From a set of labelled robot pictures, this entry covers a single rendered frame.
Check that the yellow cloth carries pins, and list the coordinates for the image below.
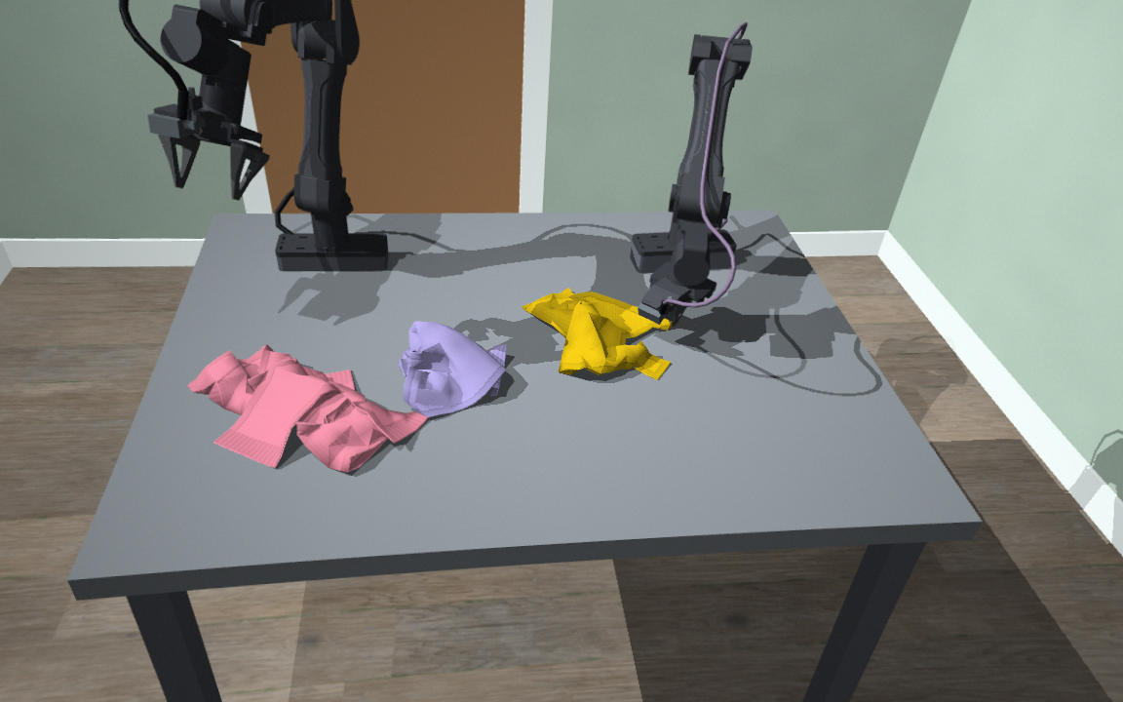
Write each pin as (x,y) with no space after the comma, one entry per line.
(596,327)

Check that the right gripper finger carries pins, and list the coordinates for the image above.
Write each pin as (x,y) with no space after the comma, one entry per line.
(190,147)
(239,154)

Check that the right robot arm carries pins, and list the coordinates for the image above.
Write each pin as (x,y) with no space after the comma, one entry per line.
(198,39)

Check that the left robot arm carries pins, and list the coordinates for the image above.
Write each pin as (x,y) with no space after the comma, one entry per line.
(715,79)

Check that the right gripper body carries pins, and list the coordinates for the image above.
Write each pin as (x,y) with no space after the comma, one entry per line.
(221,104)

